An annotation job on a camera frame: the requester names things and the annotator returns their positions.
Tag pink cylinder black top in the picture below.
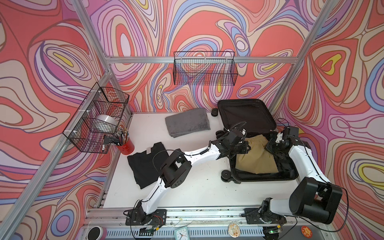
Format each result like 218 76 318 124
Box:
86 226 107 240

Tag red pen cup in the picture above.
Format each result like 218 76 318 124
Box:
115 126 135 156

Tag grey towel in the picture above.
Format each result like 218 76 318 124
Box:
165 108 211 138

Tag small white clock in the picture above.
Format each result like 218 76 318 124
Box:
174 227 190 240

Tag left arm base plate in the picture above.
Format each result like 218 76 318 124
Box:
123 209 167 227

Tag black wire basket on left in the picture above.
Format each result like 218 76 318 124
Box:
63 83 130 154

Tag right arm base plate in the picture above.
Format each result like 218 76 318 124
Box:
241 207 287 225

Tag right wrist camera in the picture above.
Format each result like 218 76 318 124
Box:
283 126 299 140

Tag red round sticker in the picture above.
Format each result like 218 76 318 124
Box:
301 226 313 239

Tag black wire basket on back wall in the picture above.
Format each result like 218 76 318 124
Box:
173 50 238 86

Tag black t-shirt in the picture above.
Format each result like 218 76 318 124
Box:
127 142 169 190

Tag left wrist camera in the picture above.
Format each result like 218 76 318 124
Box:
226 129 244 146

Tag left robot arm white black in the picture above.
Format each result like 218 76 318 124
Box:
126 140 251 226

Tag round food badge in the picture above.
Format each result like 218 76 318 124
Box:
228 223 241 238

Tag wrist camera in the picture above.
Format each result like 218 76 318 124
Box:
226 129 244 146
283 126 299 140

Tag khaki shorts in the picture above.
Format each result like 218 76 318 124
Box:
236 135 279 174

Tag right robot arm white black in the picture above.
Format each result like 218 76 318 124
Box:
258 136 343 225

